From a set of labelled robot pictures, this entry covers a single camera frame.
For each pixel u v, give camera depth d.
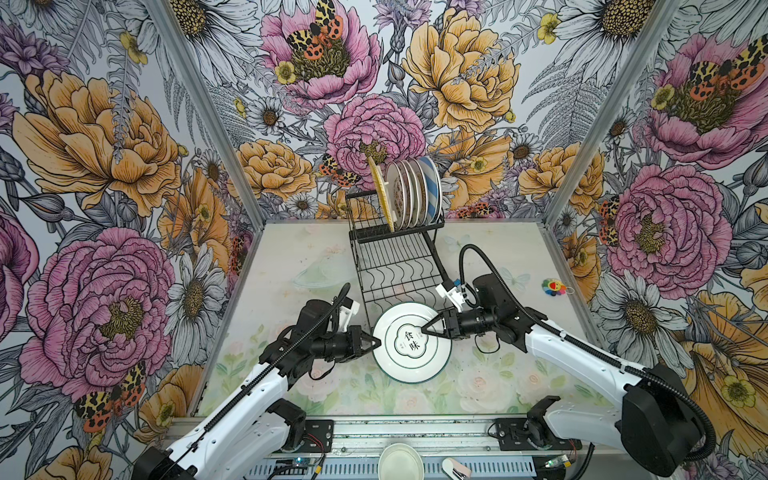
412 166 0.83
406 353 0.74
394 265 1.05
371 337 0.74
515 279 1.05
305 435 0.73
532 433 0.67
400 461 0.72
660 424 0.40
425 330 0.74
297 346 0.53
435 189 0.81
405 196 0.79
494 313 0.64
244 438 0.56
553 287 1.01
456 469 0.69
